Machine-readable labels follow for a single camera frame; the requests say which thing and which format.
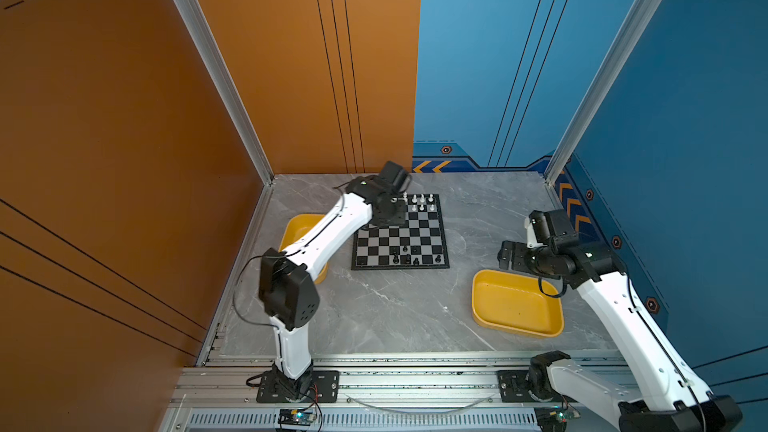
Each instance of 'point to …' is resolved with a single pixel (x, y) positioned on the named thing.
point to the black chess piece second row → (405, 249)
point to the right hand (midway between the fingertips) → (511, 258)
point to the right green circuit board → (552, 418)
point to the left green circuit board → (296, 417)
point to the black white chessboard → (419, 243)
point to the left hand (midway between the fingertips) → (396, 214)
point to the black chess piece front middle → (408, 258)
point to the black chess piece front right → (416, 262)
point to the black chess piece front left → (396, 259)
